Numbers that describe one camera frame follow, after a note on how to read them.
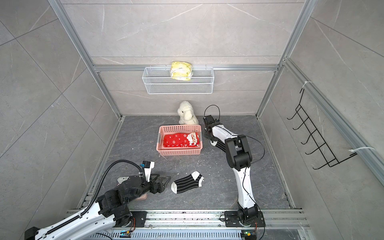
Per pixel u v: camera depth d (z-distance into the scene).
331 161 0.58
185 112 0.97
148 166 0.66
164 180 0.69
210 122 0.86
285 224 0.73
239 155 0.60
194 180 0.86
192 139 0.98
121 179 0.84
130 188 0.54
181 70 0.86
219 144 1.03
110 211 0.53
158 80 1.01
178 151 0.93
